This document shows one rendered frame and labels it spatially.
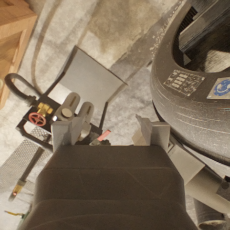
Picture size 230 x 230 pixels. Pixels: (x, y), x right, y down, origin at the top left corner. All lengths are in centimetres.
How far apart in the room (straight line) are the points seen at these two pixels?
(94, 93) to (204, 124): 100
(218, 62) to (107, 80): 80
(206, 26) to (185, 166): 25
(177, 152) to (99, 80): 89
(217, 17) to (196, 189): 33
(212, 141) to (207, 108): 4
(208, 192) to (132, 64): 82
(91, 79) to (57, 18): 40
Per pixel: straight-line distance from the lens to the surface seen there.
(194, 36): 37
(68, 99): 86
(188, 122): 25
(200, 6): 42
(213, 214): 199
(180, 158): 30
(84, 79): 113
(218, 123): 22
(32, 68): 126
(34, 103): 78
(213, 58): 40
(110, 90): 113
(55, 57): 115
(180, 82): 31
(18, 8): 102
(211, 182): 42
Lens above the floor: 98
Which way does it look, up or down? 51 degrees down
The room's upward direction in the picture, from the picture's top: 170 degrees counter-clockwise
